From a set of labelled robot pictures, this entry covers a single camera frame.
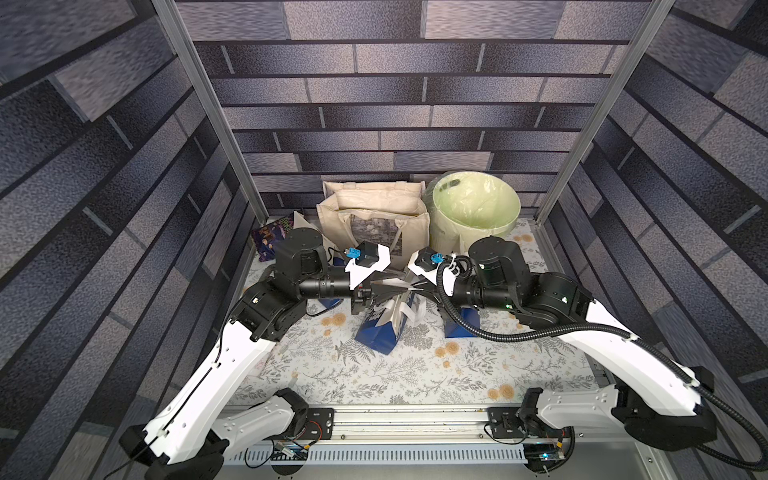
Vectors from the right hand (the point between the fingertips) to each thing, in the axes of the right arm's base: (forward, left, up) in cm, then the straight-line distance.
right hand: (412, 280), depth 59 cm
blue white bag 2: (-4, +6, -13) cm, 15 cm away
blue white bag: (+26, +31, -10) cm, 42 cm away
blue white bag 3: (+5, -17, -26) cm, 31 cm away
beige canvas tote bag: (+29, +4, -10) cm, 31 cm away
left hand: (-4, +2, +6) cm, 7 cm away
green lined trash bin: (+41, -20, -17) cm, 48 cm away
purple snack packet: (+43, +55, -35) cm, 78 cm away
